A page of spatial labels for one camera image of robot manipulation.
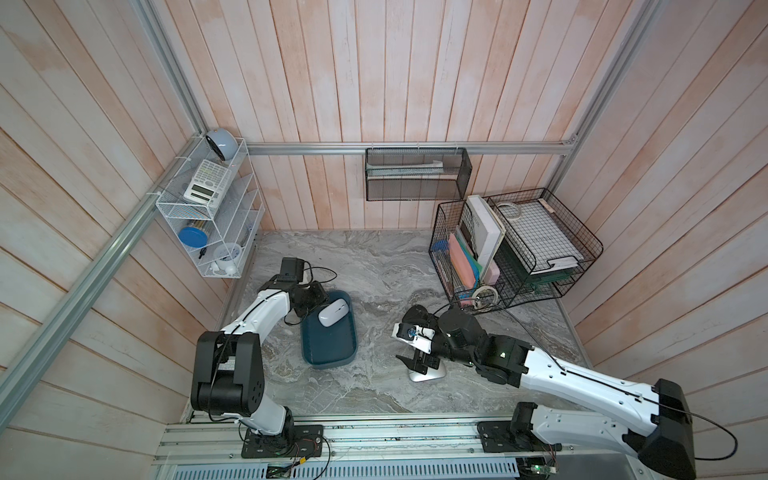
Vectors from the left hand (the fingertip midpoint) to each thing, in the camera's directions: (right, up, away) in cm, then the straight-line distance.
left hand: (326, 301), depth 91 cm
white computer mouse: (+2, -4, +2) cm, 5 cm away
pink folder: (+45, +12, +10) cm, 48 cm away
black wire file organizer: (+46, +15, +6) cm, 49 cm away
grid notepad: (+67, +23, +2) cm, 71 cm away
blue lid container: (-32, +19, -15) cm, 40 cm away
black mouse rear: (+29, -5, +4) cm, 30 cm away
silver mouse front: (+32, -21, -4) cm, 39 cm away
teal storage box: (+1, -13, -5) cm, 14 cm away
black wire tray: (+79, +18, -3) cm, 81 cm away
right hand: (+23, -5, -18) cm, 29 cm away
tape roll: (+53, 0, +9) cm, 53 cm away
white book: (+48, +21, -6) cm, 53 cm away
